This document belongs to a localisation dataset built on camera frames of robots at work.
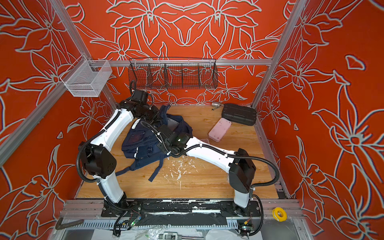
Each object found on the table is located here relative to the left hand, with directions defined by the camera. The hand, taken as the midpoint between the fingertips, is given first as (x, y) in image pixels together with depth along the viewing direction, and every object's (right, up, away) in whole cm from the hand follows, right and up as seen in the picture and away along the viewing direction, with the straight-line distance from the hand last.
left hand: (163, 115), depth 83 cm
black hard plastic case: (+51, +1, +23) cm, 56 cm away
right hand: (-1, -14, -6) cm, 15 cm away
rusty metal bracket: (-46, -53, -15) cm, 72 cm away
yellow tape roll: (+59, -49, -13) cm, 78 cm away
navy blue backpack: (-14, -16, 0) cm, 21 cm away
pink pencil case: (+37, -10, +21) cm, 44 cm away
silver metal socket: (+36, +9, +34) cm, 51 cm away
